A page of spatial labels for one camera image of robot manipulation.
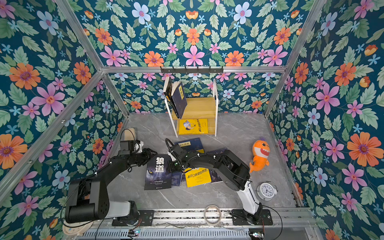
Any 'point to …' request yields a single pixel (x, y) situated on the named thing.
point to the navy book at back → (191, 145)
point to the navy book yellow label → (178, 99)
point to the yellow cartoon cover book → (197, 176)
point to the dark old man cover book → (214, 175)
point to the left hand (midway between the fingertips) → (156, 151)
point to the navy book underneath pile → (176, 177)
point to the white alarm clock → (266, 190)
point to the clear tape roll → (210, 223)
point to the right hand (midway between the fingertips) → (167, 169)
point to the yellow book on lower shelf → (193, 126)
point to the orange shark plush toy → (261, 149)
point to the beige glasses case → (128, 135)
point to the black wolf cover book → (157, 174)
